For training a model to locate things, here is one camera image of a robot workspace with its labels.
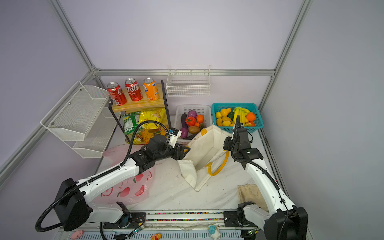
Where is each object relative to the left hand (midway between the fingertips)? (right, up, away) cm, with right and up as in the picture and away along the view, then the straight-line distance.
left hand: (185, 147), depth 77 cm
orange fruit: (+46, +19, +29) cm, 58 cm away
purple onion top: (+3, +22, +36) cm, 42 cm away
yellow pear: (+28, +23, +37) cm, 52 cm away
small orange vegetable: (+9, +18, +34) cm, 40 cm away
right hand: (+23, +5, +4) cm, 24 cm away
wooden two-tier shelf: (-14, +25, +5) cm, 29 cm away
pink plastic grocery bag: (-25, -23, 0) cm, 34 cm away
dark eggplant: (-4, +18, +37) cm, 41 cm away
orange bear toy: (-13, -40, -9) cm, 43 cm away
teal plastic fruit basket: (+51, +28, +41) cm, 71 cm away
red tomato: (+2, +16, +30) cm, 34 cm away
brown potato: (+4, +10, +27) cm, 29 cm away
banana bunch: (+40, +22, +34) cm, 57 cm away
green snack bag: (-35, +15, +13) cm, 40 cm away
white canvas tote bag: (+12, -9, +19) cm, 24 cm away
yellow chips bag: (-17, +18, +11) cm, 28 cm away
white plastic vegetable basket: (+13, +24, +38) cm, 47 cm away
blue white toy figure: (+15, -38, -10) cm, 42 cm away
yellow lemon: (+23, +21, +39) cm, 50 cm away
